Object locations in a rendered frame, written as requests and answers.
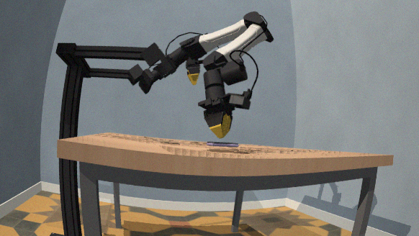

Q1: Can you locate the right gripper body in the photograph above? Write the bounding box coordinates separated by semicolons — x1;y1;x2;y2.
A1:
198;86;235;127

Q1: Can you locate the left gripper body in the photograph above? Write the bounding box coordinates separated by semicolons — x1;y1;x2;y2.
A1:
186;57;200;75

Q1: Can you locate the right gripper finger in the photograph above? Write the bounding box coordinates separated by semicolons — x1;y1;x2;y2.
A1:
224;115;231;136
210;114;227;138

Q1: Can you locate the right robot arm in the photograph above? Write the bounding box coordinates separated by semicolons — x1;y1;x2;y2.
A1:
164;12;274;109

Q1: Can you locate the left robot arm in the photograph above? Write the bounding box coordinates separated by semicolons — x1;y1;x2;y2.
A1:
148;60;203;82

